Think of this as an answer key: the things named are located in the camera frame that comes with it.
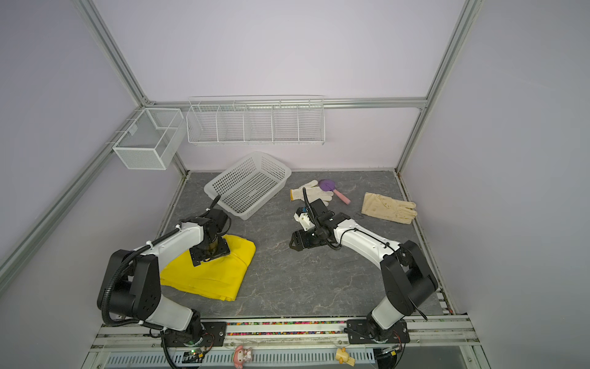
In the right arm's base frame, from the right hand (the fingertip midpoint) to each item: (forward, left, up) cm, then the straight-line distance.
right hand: (297, 242), depth 85 cm
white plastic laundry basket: (+36, +25, -9) cm, 45 cm away
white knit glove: (+33, -8, -12) cm, 36 cm away
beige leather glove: (+21, -42, -8) cm, 47 cm away
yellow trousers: (-11, +28, -5) cm, 30 cm away
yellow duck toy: (-35, -14, -4) cm, 38 cm away
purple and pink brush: (+34, -15, -7) cm, 38 cm away
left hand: (-4, +32, -5) cm, 32 cm away
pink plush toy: (-34, +16, -6) cm, 38 cm away
